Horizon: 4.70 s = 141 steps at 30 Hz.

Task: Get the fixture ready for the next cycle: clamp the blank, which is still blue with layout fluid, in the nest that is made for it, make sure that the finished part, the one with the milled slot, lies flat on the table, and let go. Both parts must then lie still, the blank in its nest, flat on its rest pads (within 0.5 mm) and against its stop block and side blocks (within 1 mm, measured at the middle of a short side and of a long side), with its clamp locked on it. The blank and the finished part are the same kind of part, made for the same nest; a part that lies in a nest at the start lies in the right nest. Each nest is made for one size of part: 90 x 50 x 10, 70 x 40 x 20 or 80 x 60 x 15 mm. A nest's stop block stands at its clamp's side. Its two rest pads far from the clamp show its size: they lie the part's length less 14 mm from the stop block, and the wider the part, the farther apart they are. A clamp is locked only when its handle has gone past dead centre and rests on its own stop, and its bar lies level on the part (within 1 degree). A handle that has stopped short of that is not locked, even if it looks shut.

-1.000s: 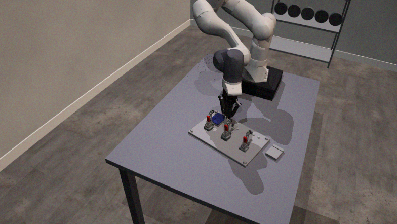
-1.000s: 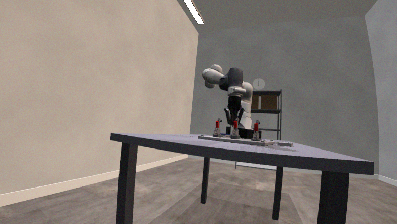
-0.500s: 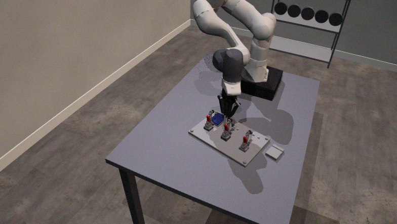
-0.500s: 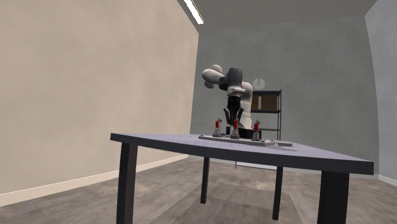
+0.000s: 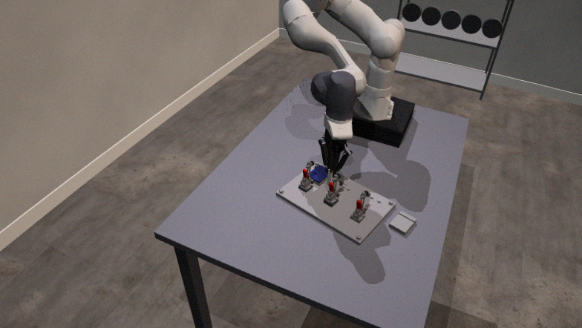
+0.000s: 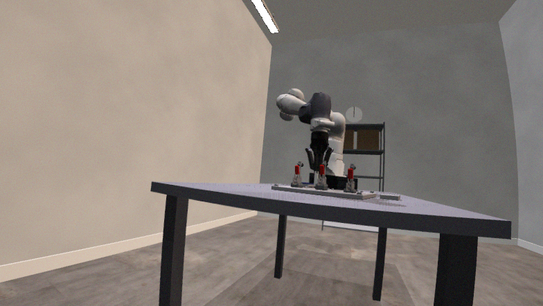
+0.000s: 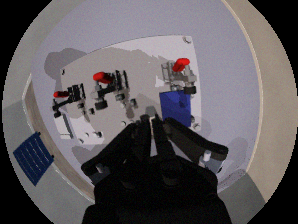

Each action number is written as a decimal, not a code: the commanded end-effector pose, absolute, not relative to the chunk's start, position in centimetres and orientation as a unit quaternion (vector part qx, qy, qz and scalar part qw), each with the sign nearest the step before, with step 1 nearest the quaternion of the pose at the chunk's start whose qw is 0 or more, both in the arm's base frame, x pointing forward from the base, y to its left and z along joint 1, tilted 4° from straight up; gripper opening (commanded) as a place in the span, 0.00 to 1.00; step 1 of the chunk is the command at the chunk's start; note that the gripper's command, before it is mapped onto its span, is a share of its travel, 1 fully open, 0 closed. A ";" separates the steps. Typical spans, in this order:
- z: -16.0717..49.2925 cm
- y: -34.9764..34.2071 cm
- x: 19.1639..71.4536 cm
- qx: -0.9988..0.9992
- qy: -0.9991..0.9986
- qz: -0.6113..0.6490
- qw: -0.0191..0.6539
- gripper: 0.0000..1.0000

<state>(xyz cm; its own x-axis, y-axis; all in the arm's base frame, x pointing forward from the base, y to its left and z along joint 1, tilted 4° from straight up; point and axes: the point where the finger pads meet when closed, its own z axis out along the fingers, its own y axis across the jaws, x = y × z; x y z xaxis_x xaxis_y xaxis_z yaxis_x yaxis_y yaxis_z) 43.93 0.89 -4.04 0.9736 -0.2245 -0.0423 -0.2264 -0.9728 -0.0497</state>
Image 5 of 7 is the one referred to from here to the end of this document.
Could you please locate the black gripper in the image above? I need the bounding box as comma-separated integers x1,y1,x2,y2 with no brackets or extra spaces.
318,128,352,184

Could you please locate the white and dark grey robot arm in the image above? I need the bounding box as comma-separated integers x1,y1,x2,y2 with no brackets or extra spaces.
282,0,405,140

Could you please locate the blue rectangular block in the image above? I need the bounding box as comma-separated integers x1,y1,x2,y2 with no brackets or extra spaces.
310,165,328,185

